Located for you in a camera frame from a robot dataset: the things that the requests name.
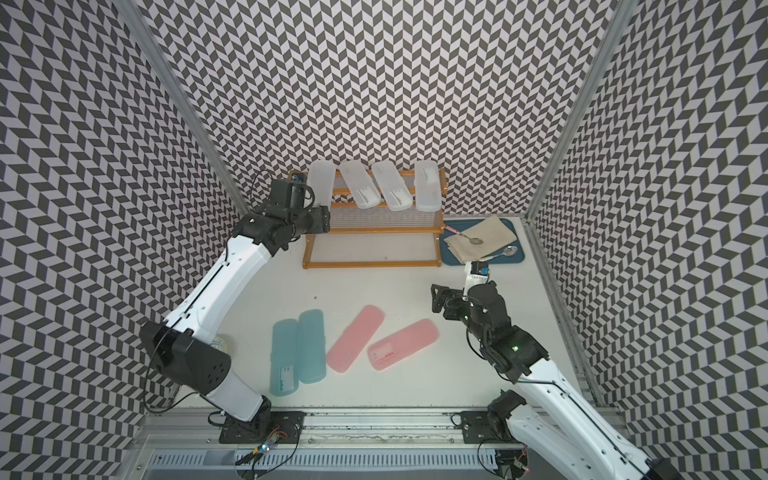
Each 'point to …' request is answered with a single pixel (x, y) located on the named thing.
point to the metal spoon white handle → (509, 250)
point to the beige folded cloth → (494, 233)
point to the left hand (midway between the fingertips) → (315, 217)
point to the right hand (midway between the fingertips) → (448, 294)
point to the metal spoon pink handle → (473, 240)
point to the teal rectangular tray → (465, 223)
